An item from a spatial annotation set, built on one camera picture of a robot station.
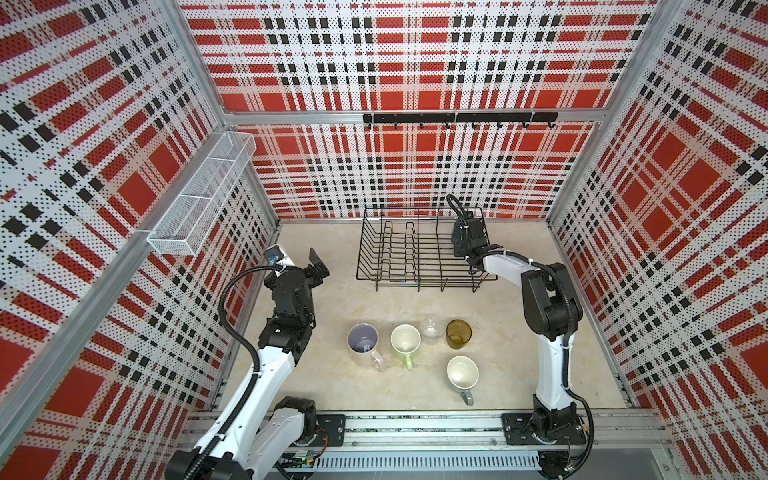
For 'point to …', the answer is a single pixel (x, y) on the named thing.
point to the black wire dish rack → (405, 248)
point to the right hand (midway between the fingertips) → (466, 240)
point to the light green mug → (406, 339)
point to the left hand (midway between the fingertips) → (298, 261)
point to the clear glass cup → (432, 329)
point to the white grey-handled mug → (463, 372)
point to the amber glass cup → (458, 333)
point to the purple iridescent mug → (362, 341)
